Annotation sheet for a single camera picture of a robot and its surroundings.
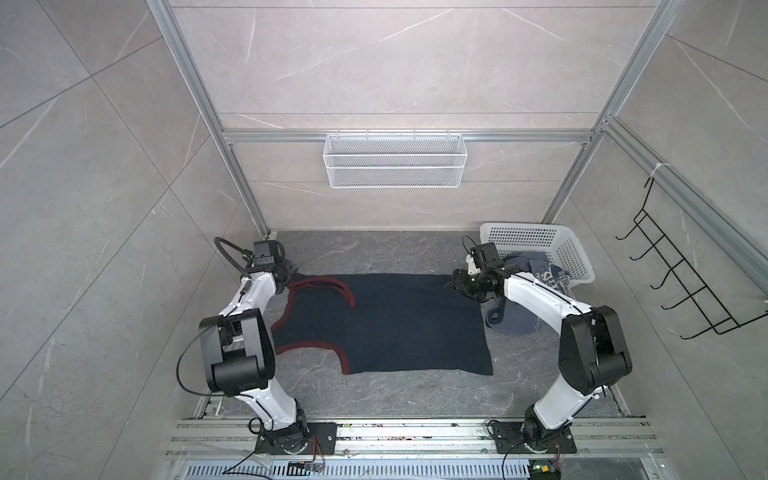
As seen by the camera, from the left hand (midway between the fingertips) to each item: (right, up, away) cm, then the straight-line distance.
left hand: (289, 262), depth 94 cm
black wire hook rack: (+100, -2, -26) cm, 103 cm away
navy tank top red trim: (+31, -20, -1) cm, 37 cm away
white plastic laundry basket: (+94, +8, +17) cm, 96 cm away
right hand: (+52, -7, 0) cm, 53 cm away
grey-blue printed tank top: (+78, -1, -3) cm, 79 cm away
